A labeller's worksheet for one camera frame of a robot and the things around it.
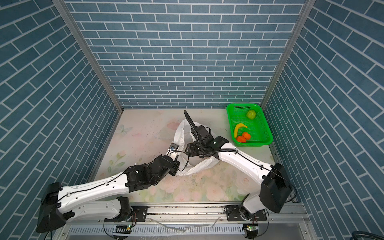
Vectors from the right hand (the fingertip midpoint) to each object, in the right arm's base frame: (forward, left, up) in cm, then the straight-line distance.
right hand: (188, 148), depth 80 cm
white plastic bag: (-14, -3, +11) cm, 19 cm away
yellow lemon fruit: (+26, -30, -13) cm, 42 cm away
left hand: (-7, +4, +1) cm, 8 cm away
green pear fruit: (+39, -42, -11) cm, 59 cm away
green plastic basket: (+35, -49, -20) cm, 63 cm away
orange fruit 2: (+20, -36, -12) cm, 43 cm away
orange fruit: (+17, -33, -12) cm, 39 cm away
